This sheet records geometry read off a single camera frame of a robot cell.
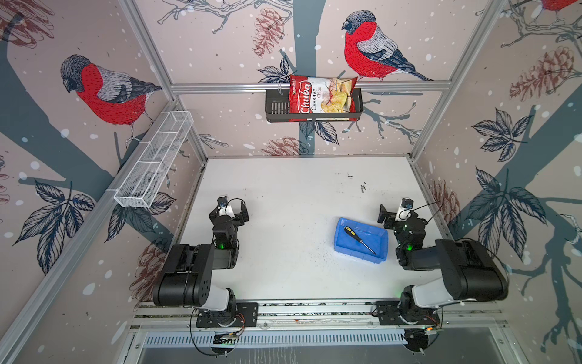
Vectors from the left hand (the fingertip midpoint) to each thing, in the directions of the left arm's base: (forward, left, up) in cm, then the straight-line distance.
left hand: (229, 203), depth 88 cm
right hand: (-1, -66, -3) cm, 66 cm away
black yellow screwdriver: (-9, -50, -9) cm, 52 cm away
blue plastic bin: (-10, -59, -12) cm, 61 cm away
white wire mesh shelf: (-6, +23, +18) cm, 30 cm away
